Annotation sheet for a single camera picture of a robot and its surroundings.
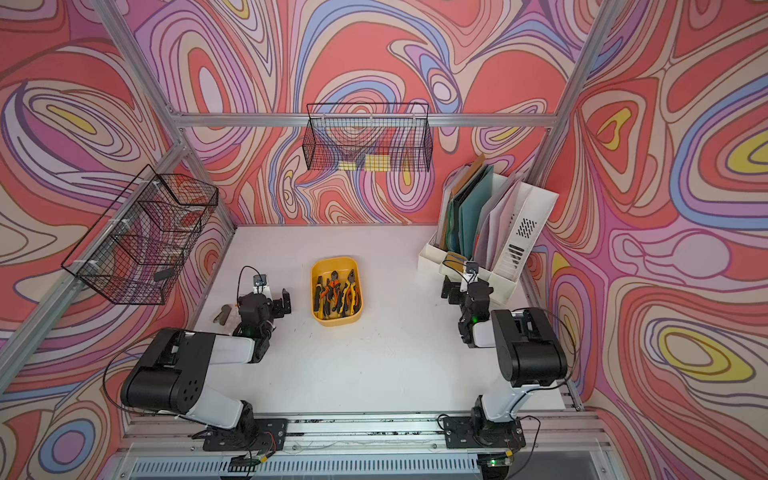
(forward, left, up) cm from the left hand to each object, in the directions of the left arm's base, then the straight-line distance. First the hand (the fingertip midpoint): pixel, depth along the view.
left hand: (271, 292), depth 93 cm
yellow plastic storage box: (+14, -21, -3) cm, 25 cm away
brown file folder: (+32, -66, +26) cm, 78 cm away
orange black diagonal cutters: (+5, -19, -3) cm, 20 cm away
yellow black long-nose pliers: (+2, -14, -3) cm, 15 cm away
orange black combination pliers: (0, -24, -3) cm, 24 cm away
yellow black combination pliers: (+4, -25, -2) cm, 25 cm away
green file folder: (+16, -64, +19) cm, 69 cm away
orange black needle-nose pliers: (0, -17, -3) cm, 17 cm away
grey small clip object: (-6, +15, -5) cm, 17 cm away
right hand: (+4, -61, -1) cm, 61 cm away
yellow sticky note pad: (+29, -34, +28) cm, 53 cm away
